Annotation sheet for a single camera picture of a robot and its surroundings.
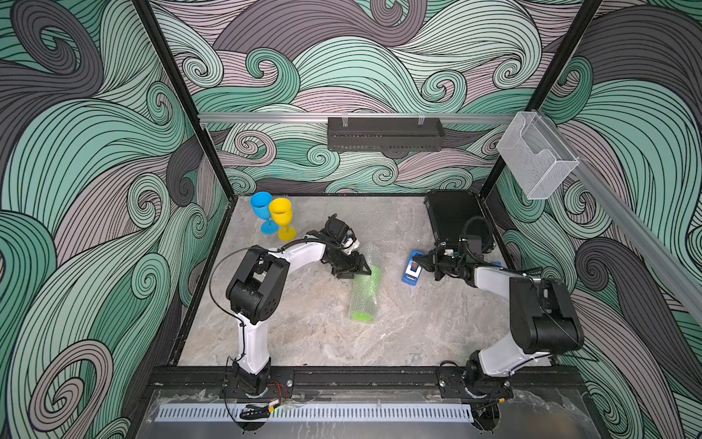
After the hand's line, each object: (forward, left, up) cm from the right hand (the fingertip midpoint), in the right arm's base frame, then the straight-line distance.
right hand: (411, 256), depth 89 cm
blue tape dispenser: (-2, -1, -6) cm, 6 cm away
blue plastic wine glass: (+21, +54, +5) cm, 58 cm away
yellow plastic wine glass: (+16, +45, +6) cm, 48 cm away
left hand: (-4, +16, -3) cm, 17 cm away
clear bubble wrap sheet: (+1, +13, -1) cm, 13 cm away
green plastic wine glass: (-13, +16, -1) cm, 21 cm away
